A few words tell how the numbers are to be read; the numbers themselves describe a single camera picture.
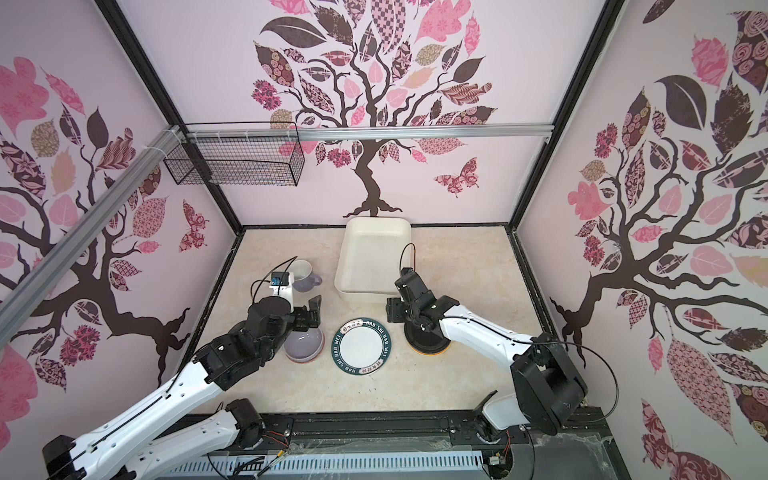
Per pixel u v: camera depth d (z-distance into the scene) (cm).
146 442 43
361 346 90
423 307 64
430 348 85
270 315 52
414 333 88
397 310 76
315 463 70
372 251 114
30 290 51
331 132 92
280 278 65
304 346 82
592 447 72
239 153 95
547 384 42
